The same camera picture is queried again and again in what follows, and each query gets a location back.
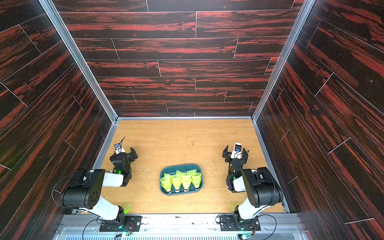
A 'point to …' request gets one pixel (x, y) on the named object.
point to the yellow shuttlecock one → (196, 178)
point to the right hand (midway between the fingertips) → (239, 148)
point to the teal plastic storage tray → (171, 170)
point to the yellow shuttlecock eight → (166, 182)
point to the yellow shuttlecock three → (192, 172)
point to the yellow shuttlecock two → (178, 174)
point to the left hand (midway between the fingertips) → (125, 150)
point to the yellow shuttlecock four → (186, 181)
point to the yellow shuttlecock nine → (176, 181)
